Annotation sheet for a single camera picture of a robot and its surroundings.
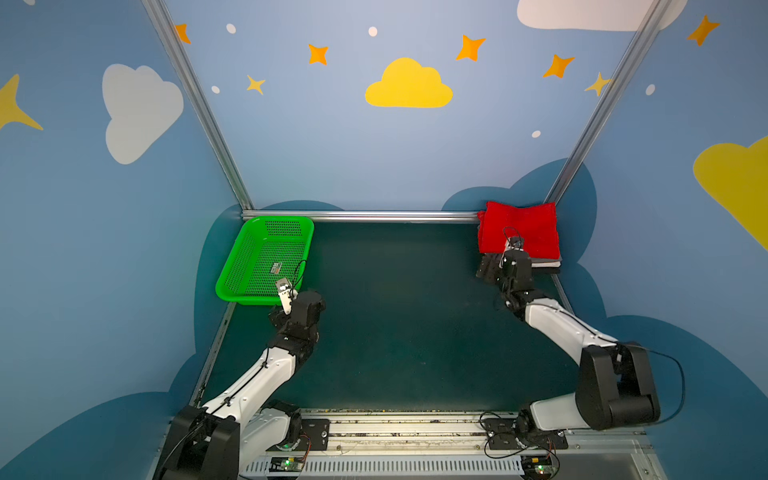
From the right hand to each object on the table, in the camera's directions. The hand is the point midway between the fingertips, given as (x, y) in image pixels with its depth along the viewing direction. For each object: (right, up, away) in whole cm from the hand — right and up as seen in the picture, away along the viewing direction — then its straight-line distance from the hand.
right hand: (502, 258), depth 90 cm
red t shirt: (+18, +11, +14) cm, 25 cm away
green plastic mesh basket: (-81, +4, +25) cm, 84 cm away
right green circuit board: (+1, -51, -19) cm, 54 cm away
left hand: (-61, -11, -5) cm, 62 cm away
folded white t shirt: (+23, -2, +14) cm, 27 cm away
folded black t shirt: (+22, -4, +15) cm, 27 cm away
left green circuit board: (-60, -50, -19) cm, 80 cm away
